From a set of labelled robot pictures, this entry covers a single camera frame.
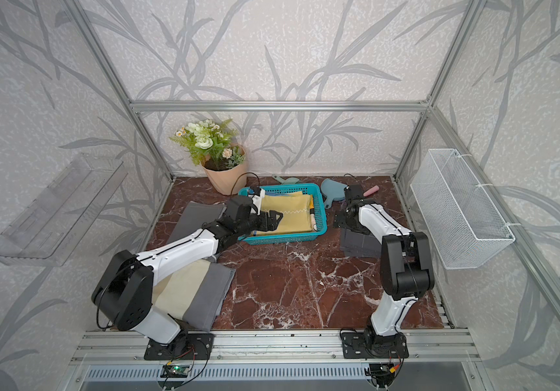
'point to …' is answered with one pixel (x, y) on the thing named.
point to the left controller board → (174, 371)
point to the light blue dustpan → (332, 191)
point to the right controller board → (381, 375)
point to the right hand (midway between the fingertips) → (347, 224)
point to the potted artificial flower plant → (215, 148)
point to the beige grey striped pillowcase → (194, 294)
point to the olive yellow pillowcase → (296, 210)
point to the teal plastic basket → (292, 239)
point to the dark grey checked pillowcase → (355, 243)
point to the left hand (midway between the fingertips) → (275, 214)
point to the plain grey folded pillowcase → (193, 217)
